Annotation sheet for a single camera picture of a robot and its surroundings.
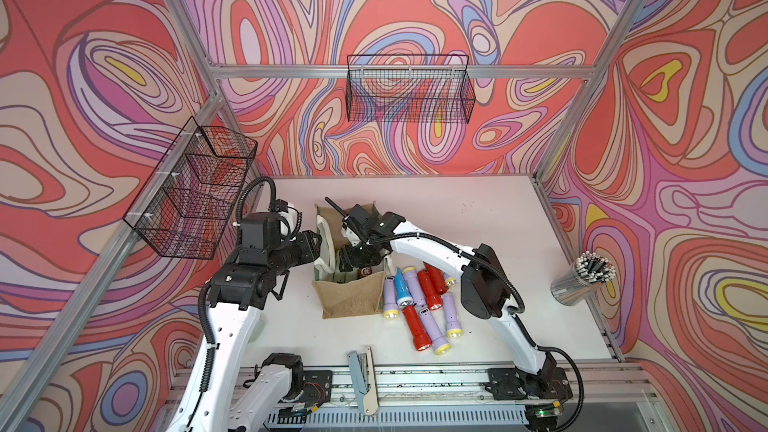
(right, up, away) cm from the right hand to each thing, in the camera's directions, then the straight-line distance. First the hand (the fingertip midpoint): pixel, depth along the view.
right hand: (352, 274), depth 86 cm
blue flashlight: (+15, -6, 0) cm, 16 cm away
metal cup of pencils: (+61, -1, -7) cm, 61 cm away
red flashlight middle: (+24, -7, -1) cm, 25 cm away
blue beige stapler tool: (+4, -22, -13) cm, 25 cm away
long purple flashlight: (+21, -10, -4) cm, 23 cm away
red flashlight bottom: (+19, -16, -7) cm, 26 cm away
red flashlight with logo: (+3, 0, +5) cm, 6 cm away
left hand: (-6, +12, -15) cm, 20 cm away
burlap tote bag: (+1, -2, -12) cm, 12 cm away
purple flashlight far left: (+11, -9, -3) cm, 15 cm away
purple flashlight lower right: (+29, -13, -6) cm, 32 cm away
